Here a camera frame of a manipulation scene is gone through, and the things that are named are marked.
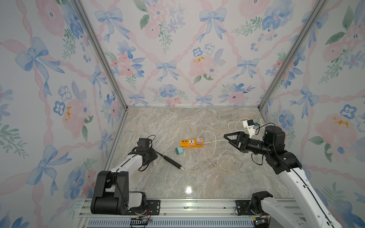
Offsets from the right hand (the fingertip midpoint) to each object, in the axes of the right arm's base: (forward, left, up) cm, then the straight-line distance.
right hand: (227, 139), depth 67 cm
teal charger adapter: (+8, +25, -26) cm, 37 cm away
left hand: (+5, +41, -27) cm, 49 cm away
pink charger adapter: (+13, +11, -24) cm, 29 cm away
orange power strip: (+13, +17, -25) cm, 33 cm away
